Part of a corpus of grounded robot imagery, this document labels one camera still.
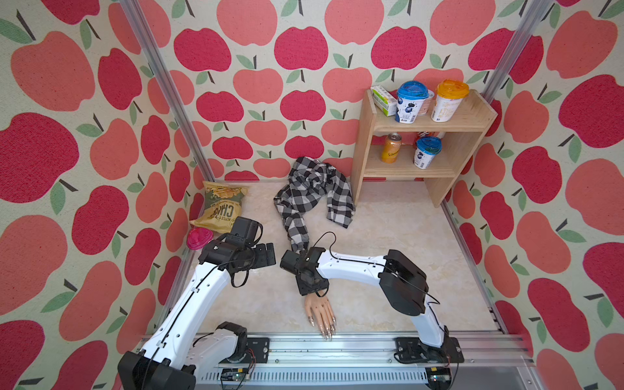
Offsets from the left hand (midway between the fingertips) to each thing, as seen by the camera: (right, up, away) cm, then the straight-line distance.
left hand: (263, 260), depth 77 cm
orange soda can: (+47, +40, +17) cm, 64 cm away
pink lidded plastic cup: (-27, +6, +13) cm, 30 cm away
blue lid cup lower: (+59, +39, +14) cm, 72 cm away
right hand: (+14, -14, +10) cm, 22 cm away
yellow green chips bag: (-22, +17, +25) cm, 38 cm away
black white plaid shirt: (+14, +29, +34) cm, 47 cm away
